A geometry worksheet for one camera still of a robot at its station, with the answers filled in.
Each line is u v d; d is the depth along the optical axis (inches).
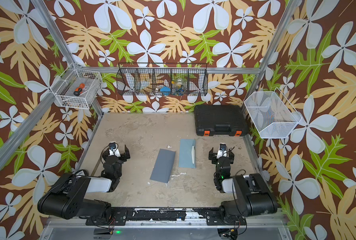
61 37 31.3
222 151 29.5
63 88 31.6
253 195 17.2
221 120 42.4
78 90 31.5
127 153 33.1
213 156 32.2
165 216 29.5
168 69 35.8
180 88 37.8
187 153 38.8
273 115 32.8
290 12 27.3
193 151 38.7
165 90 37.1
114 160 27.2
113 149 28.9
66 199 17.3
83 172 34.6
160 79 38.7
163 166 35.7
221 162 26.0
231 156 32.3
